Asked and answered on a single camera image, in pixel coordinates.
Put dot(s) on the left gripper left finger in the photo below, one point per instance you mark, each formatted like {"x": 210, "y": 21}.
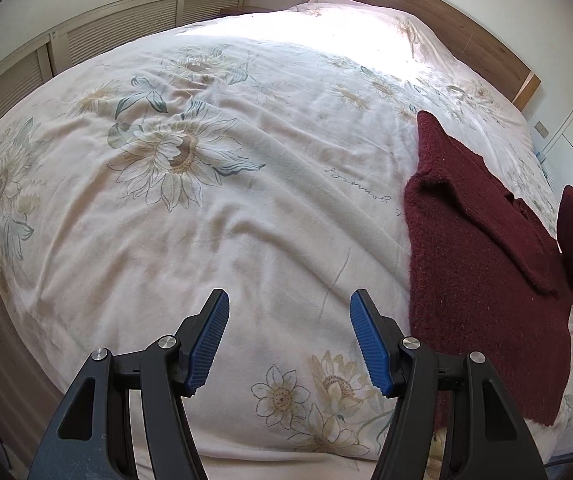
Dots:
{"x": 89, "y": 436}

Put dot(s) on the dark red knit sweater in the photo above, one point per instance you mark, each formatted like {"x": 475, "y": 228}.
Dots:
{"x": 486, "y": 275}

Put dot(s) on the wooden headboard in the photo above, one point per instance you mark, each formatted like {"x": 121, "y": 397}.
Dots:
{"x": 472, "y": 44}

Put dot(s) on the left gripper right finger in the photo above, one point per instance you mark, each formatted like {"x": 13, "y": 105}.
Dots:
{"x": 486, "y": 436}

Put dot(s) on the floral cream duvet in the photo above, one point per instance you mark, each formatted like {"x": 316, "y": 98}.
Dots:
{"x": 263, "y": 154}

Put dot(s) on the right wall switch plate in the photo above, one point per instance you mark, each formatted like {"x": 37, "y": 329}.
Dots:
{"x": 542, "y": 130}

